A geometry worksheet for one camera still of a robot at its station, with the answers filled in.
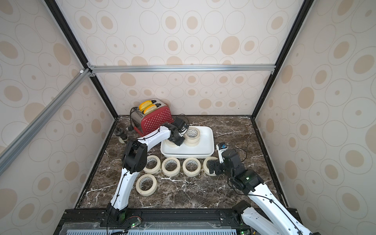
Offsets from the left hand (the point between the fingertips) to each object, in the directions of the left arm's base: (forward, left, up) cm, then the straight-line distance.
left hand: (182, 140), depth 101 cm
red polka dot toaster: (+4, +24, +12) cm, 27 cm away
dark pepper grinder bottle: (-3, +38, +6) cm, 39 cm away
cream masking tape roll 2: (-4, +8, +1) cm, 9 cm away
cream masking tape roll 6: (-30, +20, -4) cm, 36 cm away
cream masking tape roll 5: (-20, -15, -1) cm, 25 cm away
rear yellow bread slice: (+17, +26, +17) cm, 35 cm away
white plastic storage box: (-5, -16, -3) cm, 17 cm away
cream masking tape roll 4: (-18, -7, -3) cm, 20 cm away
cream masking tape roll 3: (-18, +7, -3) cm, 20 cm away
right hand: (-23, -19, +14) cm, 33 cm away
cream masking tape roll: (-1, -7, +4) cm, 8 cm away
